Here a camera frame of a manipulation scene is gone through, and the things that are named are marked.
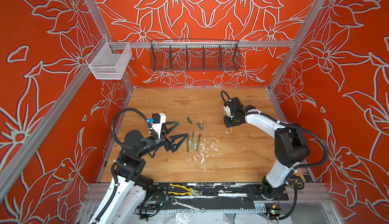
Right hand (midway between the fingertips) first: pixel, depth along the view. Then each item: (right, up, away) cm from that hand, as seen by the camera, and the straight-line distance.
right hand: (227, 120), depth 93 cm
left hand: (-26, 0, -32) cm, 41 cm away
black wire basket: (-21, +43, +5) cm, 48 cm away
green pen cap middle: (-17, -5, +4) cm, 18 cm away
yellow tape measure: (+30, -28, -20) cm, 46 cm away
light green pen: (-22, -12, -3) cm, 25 cm away
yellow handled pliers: (-23, -33, -20) cm, 45 cm away
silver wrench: (-31, -36, -22) cm, 52 cm away
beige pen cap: (-14, -2, +6) cm, 16 cm away
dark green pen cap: (-25, -1, +7) cm, 26 cm away
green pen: (-19, -13, -3) cm, 23 cm away
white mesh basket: (-75, +38, 0) cm, 84 cm away
